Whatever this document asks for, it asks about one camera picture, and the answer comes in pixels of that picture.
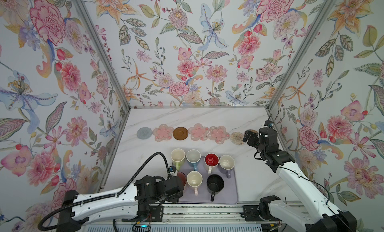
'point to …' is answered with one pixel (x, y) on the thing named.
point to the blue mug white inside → (193, 156)
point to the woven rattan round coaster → (251, 132)
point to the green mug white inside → (178, 155)
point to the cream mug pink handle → (194, 179)
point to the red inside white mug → (211, 160)
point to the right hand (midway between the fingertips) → (252, 133)
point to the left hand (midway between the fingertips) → (178, 198)
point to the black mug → (215, 183)
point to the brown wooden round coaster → (180, 133)
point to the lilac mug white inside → (227, 162)
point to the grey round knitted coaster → (144, 133)
